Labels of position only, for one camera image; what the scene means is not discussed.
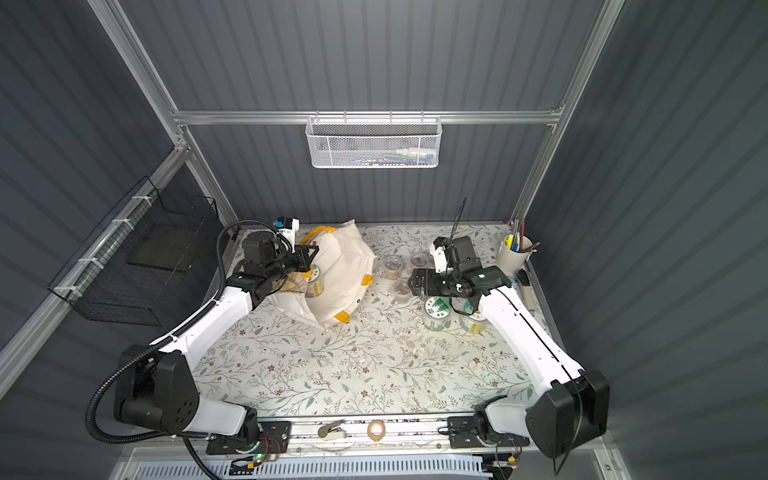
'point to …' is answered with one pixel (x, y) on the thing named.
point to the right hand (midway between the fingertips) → (427, 281)
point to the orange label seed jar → (422, 261)
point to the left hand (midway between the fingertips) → (321, 248)
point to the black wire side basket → (131, 269)
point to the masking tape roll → (376, 438)
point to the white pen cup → (513, 251)
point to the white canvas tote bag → (347, 264)
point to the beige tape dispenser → (332, 431)
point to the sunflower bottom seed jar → (474, 323)
